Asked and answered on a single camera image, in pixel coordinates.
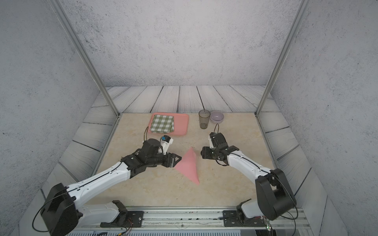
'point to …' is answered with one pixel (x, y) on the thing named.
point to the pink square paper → (187, 165)
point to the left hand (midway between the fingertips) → (179, 158)
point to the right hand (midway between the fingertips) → (205, 152)
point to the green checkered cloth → (162, 124)
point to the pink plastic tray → (181, 123)
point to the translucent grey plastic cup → (204, 115)
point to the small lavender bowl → (216, 117)
